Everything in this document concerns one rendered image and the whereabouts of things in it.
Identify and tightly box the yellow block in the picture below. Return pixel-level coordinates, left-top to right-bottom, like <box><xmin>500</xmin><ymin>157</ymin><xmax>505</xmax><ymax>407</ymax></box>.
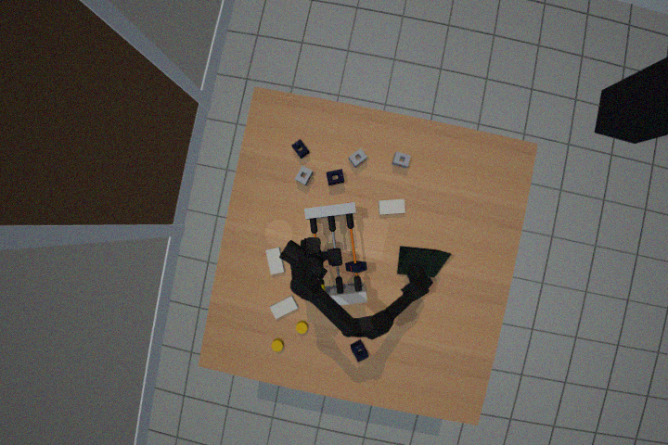
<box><xmin>296</xmin><ymin>321</ymin><xmax>308</xmax><ymax>334</ymax></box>
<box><xmin>271</xmin><ymin>337</ymin><xmax>284</xmax><ymax>352</ymax></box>

